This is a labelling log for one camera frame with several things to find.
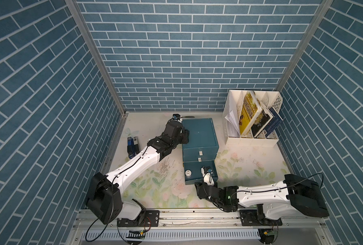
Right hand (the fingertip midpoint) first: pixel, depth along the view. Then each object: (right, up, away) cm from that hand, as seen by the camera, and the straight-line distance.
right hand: (197, 185), depth 80 cm
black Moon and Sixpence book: (+42, +35, +16) cm, 57 cm away
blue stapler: (-42, +18, +16) cm, 48 cm away
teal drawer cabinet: (+3, +19, -2) cm, 20 cm away
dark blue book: (+51, +35, +16) cm, 65 cm away
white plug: (-5, +5, +6) cm, 9 cm away
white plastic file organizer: (+28, +48, +24) cm, 61 cm away
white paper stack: (+19, +36, +4) cm, 41 cm away
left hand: (-4, +28, +1) cm, 28 cm away
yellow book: (+34, +42, +12) cm, 55 cm away
